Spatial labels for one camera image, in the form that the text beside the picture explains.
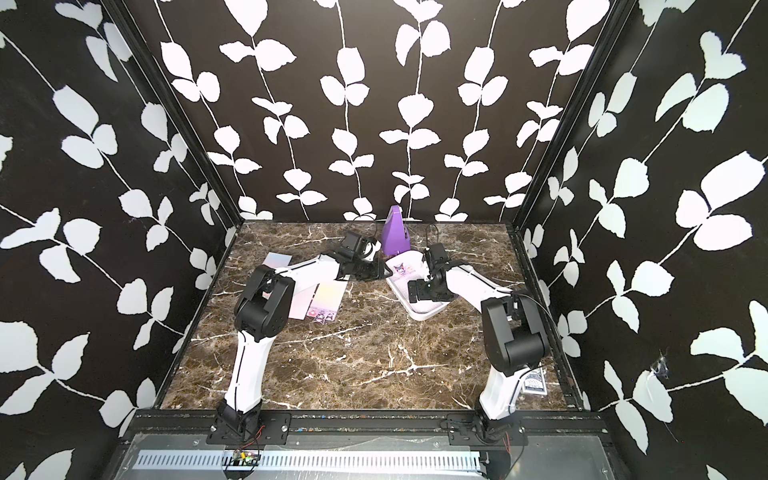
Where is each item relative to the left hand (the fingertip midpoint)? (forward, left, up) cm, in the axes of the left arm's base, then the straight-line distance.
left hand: (392, 270), depth 99 cm
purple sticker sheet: (-7, +22, -6) cm, 24 cm away
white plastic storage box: (-13, -9, -3) cm, 16 cm away
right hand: (-7, -9, -1) cm, 12 cm away
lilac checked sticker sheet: (+3, -5, -4) cm, 7 cm away
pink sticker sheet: (+10, +43, -6) cm, 45 cm away
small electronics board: (-50, +39, -8) cm, 64 cm away
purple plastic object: (+14, -2, +4) cm, 14 cm away
